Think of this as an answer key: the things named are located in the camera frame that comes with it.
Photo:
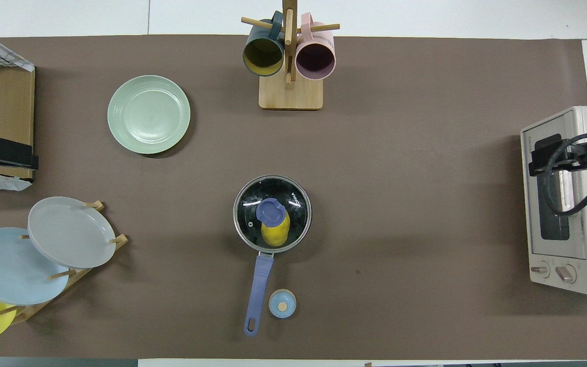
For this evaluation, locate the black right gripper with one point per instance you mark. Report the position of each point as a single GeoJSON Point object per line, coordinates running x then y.
{"type": "Point", "coordinates": [545, 153]}

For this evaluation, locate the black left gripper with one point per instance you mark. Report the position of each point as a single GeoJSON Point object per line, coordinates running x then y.
{"type": "Point", "coordinates": [13, 155]}

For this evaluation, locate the glass lid with blue knob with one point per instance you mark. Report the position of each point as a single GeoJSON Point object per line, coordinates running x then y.
{"type": "Point", "coordinates": [293, 204]}

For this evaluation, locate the yellow potato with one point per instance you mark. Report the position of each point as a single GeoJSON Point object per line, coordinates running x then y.
{"type": "Point", "coordinates": [275, 237]}

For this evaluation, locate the grey plate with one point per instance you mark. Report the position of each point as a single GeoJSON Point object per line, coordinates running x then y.
{"type": "Point", "coordinates": [69, 232]}

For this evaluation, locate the light blue plate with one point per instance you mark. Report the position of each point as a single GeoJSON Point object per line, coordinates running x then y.
{"type": "Point", "coordinates": [8, 270]}

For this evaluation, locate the green plate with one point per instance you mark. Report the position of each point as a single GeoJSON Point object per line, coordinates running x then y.
{"type": "Point", "coordinates": [148, 114]}

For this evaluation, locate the wooden plate rack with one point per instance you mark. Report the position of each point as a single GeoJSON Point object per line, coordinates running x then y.
{"type": "Point", "coordinates": [28, 312]}

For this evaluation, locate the thick dark wooden board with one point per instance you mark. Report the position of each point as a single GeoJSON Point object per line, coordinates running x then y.
{"type": "Point", "coordinates": [8, 112]}

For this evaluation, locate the brown table mat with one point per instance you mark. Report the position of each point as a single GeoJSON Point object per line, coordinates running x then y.
{"type": "Point", "coordinates": [375, 102]}

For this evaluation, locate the pink mug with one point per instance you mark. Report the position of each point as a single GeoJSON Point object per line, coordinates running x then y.
{"type": "Point", "coordinates": [315, 58]}

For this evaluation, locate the wooden mug rack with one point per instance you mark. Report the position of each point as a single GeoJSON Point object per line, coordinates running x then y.
{"type": "Point", "coordinates": [291, 97]}

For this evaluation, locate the teal mug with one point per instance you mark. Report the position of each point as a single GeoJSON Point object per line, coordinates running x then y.
{"type": "Point", "coordinates": [263, 53]}

